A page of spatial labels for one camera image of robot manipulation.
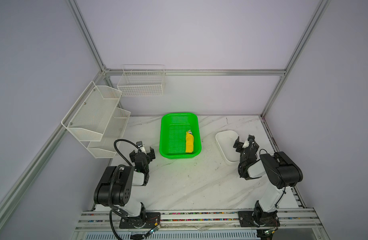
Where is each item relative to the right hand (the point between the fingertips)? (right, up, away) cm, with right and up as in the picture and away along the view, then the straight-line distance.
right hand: (245, 137), depth 93 cm
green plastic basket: (-48, -1, +11) cm, 49 cm away
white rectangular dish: (-10, -3, +12) cm, 16 cm away
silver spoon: (-35, +3, +15) cm, 38 cm away
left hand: (-66, -7, 0) cm, 66 cm away
